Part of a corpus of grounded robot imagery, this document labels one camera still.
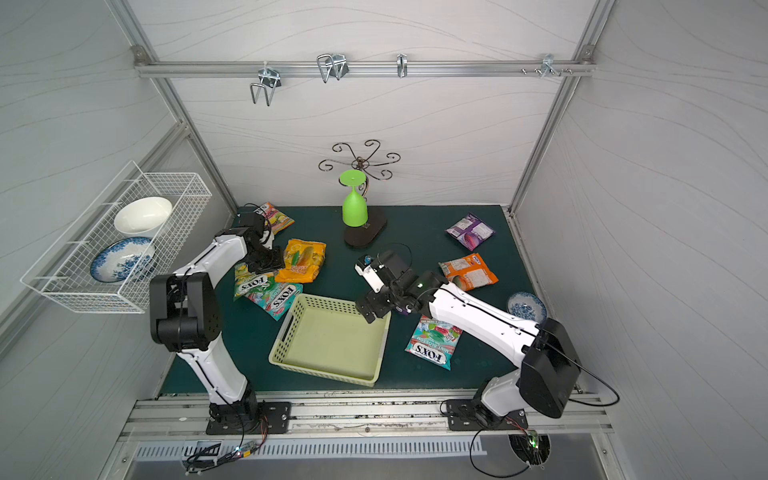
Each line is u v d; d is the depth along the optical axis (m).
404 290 0.59
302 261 0.99
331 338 0.88
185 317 0.50
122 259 0.65
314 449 0.70
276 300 0.93
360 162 0.90
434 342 0.84
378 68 0.78
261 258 0.81
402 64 0.73
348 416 0.75
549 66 0.76
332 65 0.76
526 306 0.91
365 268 0.69
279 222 1.15
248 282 0.96
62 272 0.57
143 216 0.72
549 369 0.41
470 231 1.11
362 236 1.11
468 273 0.99
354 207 0.89
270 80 0.78
